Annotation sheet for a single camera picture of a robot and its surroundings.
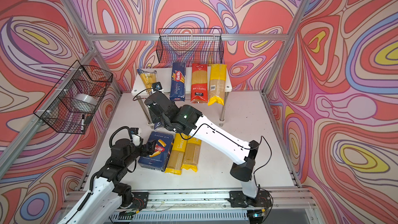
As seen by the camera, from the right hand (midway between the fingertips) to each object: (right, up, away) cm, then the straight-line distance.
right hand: (159, 109), depth 66 cm
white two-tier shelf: (-2, +17, +17) cm, 24 cm away
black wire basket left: (-45, 0, 0) cm, 45 cm away
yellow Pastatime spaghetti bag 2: (+13, -26, +20) cm, 35 cm away
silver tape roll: (-36, +3, +4) cm, 36 cm away
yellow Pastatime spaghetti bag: (+5, -26, +20) cm, 33 cm away
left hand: (-9, -16, +15) cm, 24 cm away
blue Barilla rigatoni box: (-4, -27, +13) cm, 30 cm away
